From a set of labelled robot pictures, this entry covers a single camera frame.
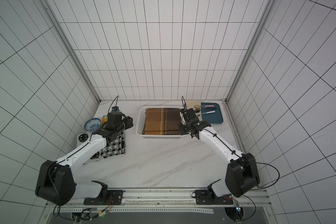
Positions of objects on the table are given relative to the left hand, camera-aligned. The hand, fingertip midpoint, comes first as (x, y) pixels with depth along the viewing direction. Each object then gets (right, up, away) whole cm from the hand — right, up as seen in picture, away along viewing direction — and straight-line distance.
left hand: (128, 122), depth 87 cm
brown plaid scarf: (+21, 0, +6) cm, 22 cm away
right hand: (+31, -3, -2) cm, 31 cm away
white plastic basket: (+6, +1, +10) cm, 11 cm away
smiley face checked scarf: (-8, -16, 0) cm, 18 cm away
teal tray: (+63, +2, +22) cm, 67 cm away
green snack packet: (-24, +1, +19) cm, 31 cm away
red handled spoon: (+59, +12, +27) cm, 66 cm away
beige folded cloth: (+45, +14, +33) cm, 58 cm away
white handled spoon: (+59, +7, +22) cm, 63 cm away
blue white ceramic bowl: (-32, -3, +15) cm, 35 cm away
